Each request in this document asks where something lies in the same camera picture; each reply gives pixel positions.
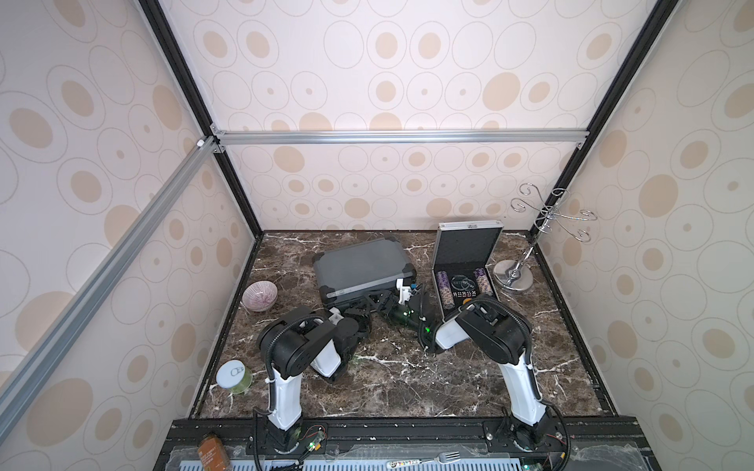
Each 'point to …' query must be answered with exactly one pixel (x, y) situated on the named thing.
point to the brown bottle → (213, 455)
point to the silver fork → (444, 457)
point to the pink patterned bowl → (259, 295)
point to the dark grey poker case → (347, 274)
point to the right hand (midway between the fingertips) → (379, 297)
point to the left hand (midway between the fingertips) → (383, 299)
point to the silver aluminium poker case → (460, 269)
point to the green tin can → (233, 375)
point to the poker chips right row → (485, 286)
